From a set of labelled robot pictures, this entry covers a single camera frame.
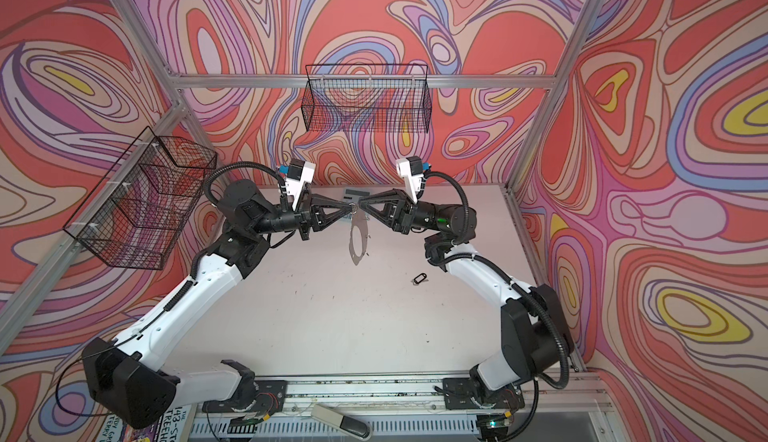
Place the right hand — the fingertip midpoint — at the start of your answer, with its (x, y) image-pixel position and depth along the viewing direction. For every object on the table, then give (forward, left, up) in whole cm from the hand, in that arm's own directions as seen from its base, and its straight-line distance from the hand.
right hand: (360, 214), depth 59 cm
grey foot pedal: (-31, +5, -36) cm, 48 cm away
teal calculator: (+41, +6, -35) cm, 54 cm away
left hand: (0, +2, 0) cm, 2 cm away
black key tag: (+7, -15, -40) cm, 44 cm away
